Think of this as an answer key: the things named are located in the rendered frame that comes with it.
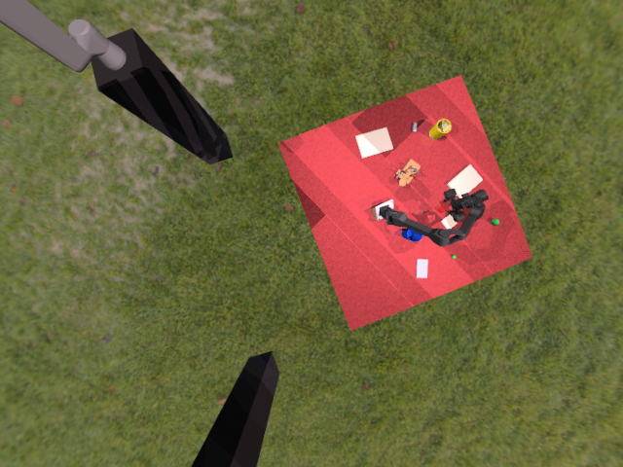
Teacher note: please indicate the blue plastic cup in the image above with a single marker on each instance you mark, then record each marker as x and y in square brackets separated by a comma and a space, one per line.
[412, 235]

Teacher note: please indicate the yellow mug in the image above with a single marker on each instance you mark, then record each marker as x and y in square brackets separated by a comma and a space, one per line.
[440, 128]

